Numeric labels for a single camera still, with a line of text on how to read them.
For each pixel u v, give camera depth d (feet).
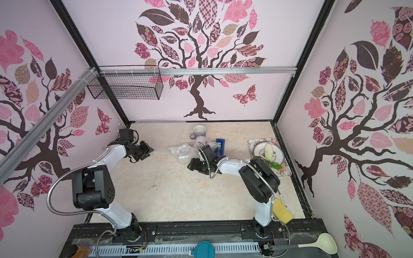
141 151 2.66
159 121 3.91
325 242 2.30
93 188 1.53
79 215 2.74
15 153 1.70
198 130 3.68
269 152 3.20
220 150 3.22
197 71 3.04
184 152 3.10
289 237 2.33
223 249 2.29
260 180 1.60
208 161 2.35
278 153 3.31
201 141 3.22
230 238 2.38
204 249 2.08
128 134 2.43
